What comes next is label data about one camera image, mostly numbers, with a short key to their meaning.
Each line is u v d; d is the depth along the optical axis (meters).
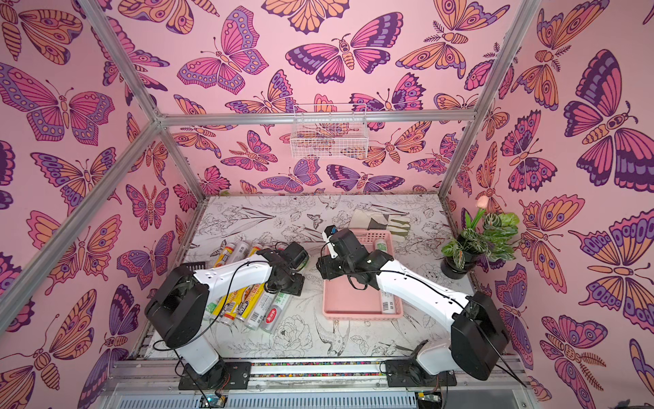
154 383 0.73
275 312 0.81
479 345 0.41
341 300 0.89
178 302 0.51
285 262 0.67
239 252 0.97
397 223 1.09
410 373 0.65
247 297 0.86
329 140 1.05
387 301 0.83
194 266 0.95
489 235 0.74
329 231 0.72
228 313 0.81
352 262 0.60
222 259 0.95
